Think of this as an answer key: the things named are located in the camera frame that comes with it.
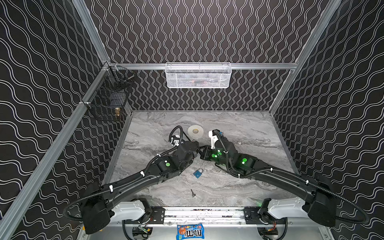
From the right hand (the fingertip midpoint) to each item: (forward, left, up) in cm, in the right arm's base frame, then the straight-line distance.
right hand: (196, 149), depth 73 cm
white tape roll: (+28, +1, -21) cm, 35 cm away
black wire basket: (+36, +57, +3) cm, 67 cm away
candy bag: (-31, +1, -20) cm, 38 cm away
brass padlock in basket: (+19, +43, +7) cm, 48 cm away
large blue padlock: (-3, -1, -22) cm, 22 cm away
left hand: (+1, -5, +2) cm, 5 cm away
